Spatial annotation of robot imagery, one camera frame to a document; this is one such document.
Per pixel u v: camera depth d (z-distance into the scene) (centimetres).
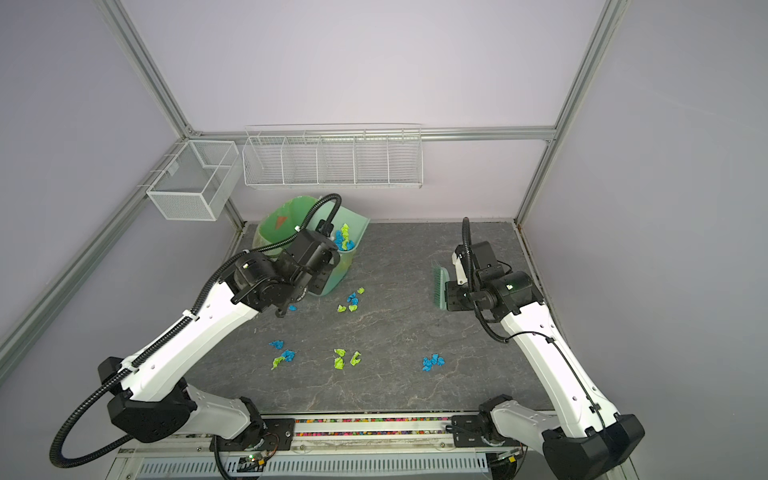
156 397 40
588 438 37
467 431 74
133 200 74
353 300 98
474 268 54
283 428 76
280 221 92
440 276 83
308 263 49
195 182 96
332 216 55
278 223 92
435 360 86
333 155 98
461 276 65
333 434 75
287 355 87
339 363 84
